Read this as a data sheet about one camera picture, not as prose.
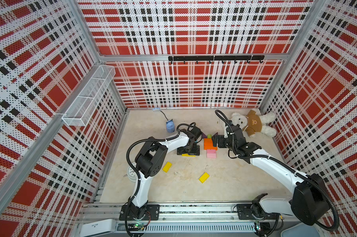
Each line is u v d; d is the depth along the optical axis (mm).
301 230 663
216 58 890
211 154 937
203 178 858
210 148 958
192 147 813
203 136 1020
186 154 854
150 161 531
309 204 400
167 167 902
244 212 731
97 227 651
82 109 930
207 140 982
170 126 1005
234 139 626
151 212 737
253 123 1014
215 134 1039
